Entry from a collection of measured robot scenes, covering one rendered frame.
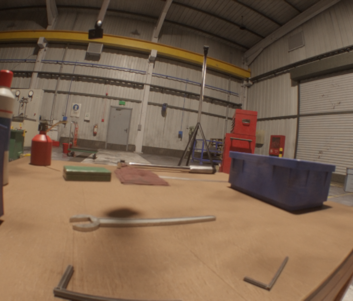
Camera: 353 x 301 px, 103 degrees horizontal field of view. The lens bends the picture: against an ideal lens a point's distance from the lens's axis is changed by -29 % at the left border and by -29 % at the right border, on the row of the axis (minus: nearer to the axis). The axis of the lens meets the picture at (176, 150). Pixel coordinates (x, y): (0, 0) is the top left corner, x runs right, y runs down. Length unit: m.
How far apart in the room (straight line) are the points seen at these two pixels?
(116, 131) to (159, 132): 2.28
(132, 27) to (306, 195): 11.64
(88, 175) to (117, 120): 9.50
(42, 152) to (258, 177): 0.66
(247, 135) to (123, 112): 7.86
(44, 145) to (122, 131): 9.33
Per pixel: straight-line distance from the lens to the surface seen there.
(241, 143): 2.94
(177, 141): 10.57
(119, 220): 0.28
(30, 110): 6.27
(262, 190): 0.54
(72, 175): 0.51
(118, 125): 9.97
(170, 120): 10.47
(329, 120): 8.56
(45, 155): 0.70
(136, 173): 0.60
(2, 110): 0.42
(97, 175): 0.52
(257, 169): 0.55
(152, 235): 0.26
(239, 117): 2.98
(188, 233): 0.28
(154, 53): 10.24
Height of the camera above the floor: 0.59
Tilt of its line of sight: 2 degrees down
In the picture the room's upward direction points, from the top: 7 degrees clockwise
